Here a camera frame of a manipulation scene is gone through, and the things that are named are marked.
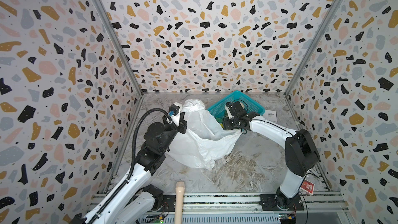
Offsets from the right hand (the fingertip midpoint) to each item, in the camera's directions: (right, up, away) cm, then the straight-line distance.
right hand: (225, 119), depth 91 cm
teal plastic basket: (-3, +5, +14) cm, 16 cm away
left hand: (-20, +7, -25) cm, 33 cm away
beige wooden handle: (-23, -37, -20) cm, 48 cm away
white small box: (+32, +2, +12) cm, 34 cm away
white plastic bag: (-12, -8, -20) cm, 25 cm away
